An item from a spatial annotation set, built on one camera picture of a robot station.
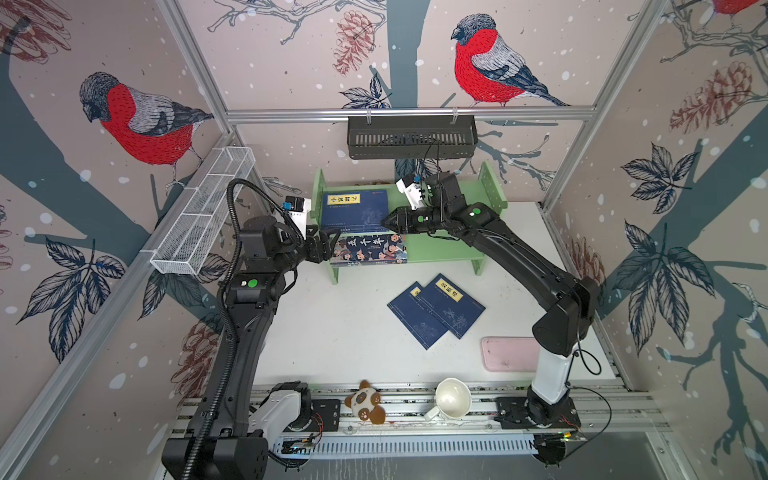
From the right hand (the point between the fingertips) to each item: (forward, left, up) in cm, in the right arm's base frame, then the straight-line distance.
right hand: (382, 225), depth 76 cm
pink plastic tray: (-22, -36, -29) cm, 51 cm away
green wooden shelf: (+17, -30, -3) cm, 35 cm away
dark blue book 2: (-9, -22, -28) cm, 37 cm away
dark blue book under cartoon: (-9, -10, -30) cm, 33 cm away
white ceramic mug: (-33, -19, -29) cm, 48 cm away
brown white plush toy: (-36, +3, -27) cm, 45 cm away
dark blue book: (+5, +8, 0) cm, 9 cm away
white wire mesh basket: (-9, +47, +3) cm, 48 cm away
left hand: (-6, +13, +5) cm, 15 cm away
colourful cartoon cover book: (+4, +5, -15) cm, 16 cm away
